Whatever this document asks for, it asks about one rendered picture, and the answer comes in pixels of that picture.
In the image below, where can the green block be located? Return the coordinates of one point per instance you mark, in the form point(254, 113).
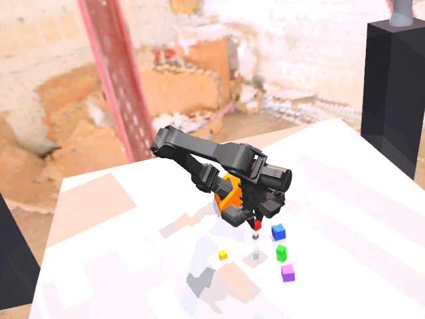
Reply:
point(281, 250)
point(283, 259)

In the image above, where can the purple cube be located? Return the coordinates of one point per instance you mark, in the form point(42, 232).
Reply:
point(287, 273)

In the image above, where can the red block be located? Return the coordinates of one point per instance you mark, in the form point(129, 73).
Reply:
point(258, 225)

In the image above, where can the yellow block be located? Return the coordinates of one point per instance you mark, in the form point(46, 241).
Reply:
point(223, 255)

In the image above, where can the blue cube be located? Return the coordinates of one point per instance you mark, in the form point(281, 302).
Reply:
point(278, 232)

